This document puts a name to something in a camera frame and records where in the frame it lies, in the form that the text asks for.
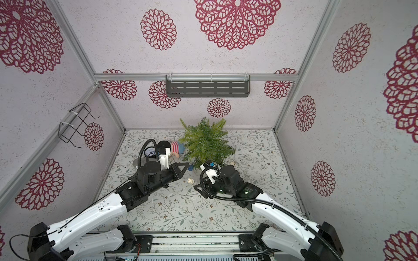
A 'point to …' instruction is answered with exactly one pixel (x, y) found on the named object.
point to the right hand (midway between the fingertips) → (197, 183)
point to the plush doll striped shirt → (177, 148)
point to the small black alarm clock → (150, 151)
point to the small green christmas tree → (203, 141)
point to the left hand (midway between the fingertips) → (189, 165)
